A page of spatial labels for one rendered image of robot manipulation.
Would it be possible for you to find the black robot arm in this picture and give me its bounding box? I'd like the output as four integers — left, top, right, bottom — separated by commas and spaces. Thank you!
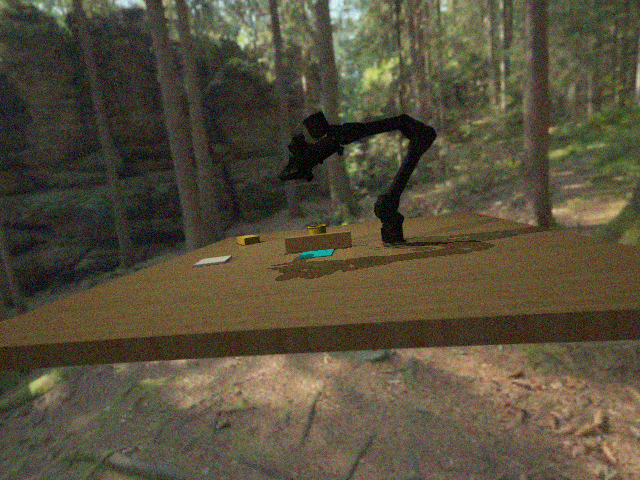
303, 110, 437, 243

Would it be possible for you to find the cream flat square tile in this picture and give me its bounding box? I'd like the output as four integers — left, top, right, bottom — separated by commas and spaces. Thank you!
193, 255, 232, 267

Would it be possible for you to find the yellow rectangular block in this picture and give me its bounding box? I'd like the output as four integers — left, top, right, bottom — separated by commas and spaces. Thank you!
237, 235, 260, 245

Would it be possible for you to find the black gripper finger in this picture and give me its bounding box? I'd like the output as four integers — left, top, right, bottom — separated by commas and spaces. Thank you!
278, 155, 301, 179
280, 173, 305, 181

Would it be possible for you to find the yellow cup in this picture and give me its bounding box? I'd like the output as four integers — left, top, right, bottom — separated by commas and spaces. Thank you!
307, 224, 327, 235

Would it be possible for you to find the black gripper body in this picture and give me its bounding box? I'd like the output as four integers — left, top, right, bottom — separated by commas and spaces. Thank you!
287, 143, 325, 183

